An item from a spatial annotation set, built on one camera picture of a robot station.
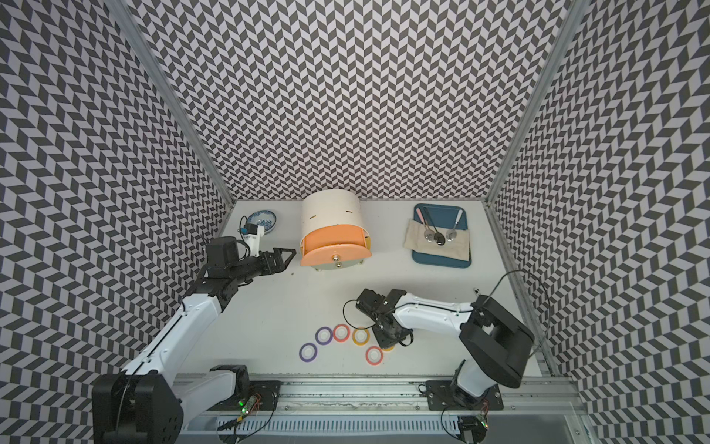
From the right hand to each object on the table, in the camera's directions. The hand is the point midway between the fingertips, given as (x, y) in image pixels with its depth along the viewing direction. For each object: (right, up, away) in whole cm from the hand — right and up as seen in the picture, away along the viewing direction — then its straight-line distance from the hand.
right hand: (394, 343), depth 82 cm
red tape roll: (-16, +1, 0) cm, 16 cm away
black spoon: (+20, +30, +24) cm, 43 cm away
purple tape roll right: (-21, +2, +1) cm, 21 cm away
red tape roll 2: (-6, -3, -2) cm, 7 cm away
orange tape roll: (-10, +1, +1) cm, 10 cm away
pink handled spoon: (+15, +31, +24) cm, 42 cm away
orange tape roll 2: (-2, -1, -3) cm, 4 cm away
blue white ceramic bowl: (-50, +38, +30) cm, 70 cm away
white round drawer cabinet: (-20, +41, +6) cm, 46 cm away
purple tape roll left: (-26, -2, -2) cm, 26 cm away
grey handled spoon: (+24, +32, +23) cm, 46 cm away
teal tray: (+24, +40, +31) cm, 55 cm away
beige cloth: (+10, +30, +22) cm, 38 cm away
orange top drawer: (-17, +30, -12) cm, 37 cm away
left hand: (-33, +26, -1) cm, 42 cm away
